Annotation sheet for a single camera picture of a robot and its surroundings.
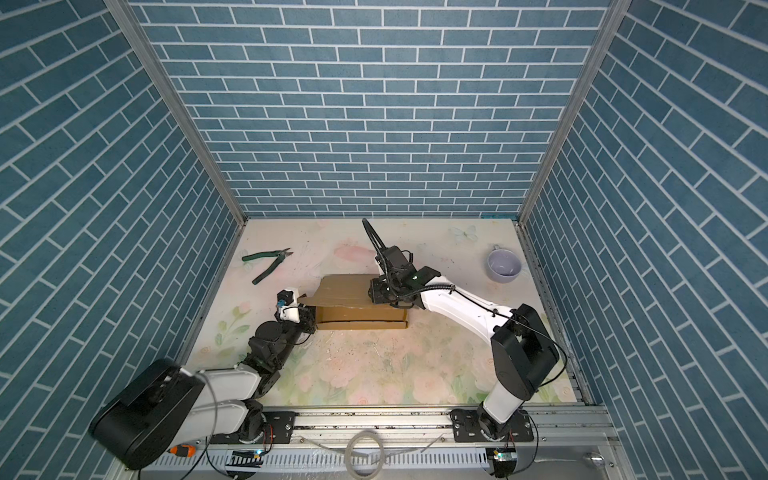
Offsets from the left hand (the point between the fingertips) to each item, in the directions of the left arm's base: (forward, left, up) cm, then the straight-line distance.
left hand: (312, 297), depth 84 cm
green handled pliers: (+25, +18, -11) cm, 33 cm away
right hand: (+2, -16, +1) cm, 17 cm away
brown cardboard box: (-4, -10, +4) cm, 11 cm away
